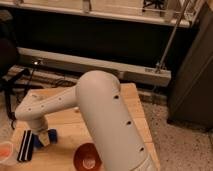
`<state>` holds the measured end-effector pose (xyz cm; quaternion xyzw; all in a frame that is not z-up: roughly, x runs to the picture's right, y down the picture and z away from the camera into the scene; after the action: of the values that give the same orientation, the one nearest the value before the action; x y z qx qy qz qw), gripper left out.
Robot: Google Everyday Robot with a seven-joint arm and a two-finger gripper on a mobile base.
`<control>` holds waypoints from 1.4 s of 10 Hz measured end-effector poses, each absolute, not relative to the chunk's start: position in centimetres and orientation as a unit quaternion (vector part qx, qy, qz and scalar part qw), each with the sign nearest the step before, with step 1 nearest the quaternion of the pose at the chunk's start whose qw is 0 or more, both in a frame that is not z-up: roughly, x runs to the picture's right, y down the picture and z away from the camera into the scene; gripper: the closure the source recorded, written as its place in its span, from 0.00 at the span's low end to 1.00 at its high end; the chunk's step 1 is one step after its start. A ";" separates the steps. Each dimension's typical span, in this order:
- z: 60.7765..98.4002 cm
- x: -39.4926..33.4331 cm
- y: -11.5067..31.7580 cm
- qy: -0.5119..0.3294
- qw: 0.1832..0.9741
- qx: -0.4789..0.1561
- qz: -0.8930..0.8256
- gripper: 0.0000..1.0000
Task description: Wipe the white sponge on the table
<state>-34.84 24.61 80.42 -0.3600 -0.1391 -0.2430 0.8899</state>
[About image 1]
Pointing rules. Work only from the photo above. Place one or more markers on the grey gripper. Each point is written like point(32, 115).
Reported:
point(42, 136)

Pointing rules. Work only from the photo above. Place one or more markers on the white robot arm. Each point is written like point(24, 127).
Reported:
point(97, 95)

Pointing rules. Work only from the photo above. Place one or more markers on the clear plastic cup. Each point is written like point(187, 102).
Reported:
point(8, 154)

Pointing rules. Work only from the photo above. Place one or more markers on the red brown bowl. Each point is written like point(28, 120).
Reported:
point(86, 158)

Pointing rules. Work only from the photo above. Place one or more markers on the black office chair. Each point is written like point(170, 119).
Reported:
point(9, 56)

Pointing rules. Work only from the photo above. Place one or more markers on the grey metal pole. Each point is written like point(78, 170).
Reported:
point(159, 65)

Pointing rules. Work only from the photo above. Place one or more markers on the dark grey cabinet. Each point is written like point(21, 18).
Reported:
point(191, 95)

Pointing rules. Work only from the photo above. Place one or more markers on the white window frame rail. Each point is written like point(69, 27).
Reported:
point(140, 74)

